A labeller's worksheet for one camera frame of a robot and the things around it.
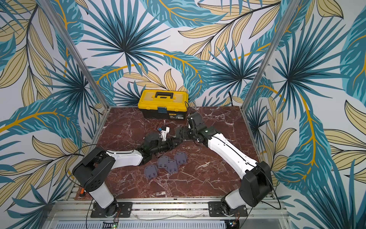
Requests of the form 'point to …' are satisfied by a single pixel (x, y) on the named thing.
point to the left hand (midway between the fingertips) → (182, 143)
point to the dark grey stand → (176, 140)
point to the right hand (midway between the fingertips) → (184, 131)
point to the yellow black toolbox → (163, 104)
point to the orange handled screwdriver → (82, 192)
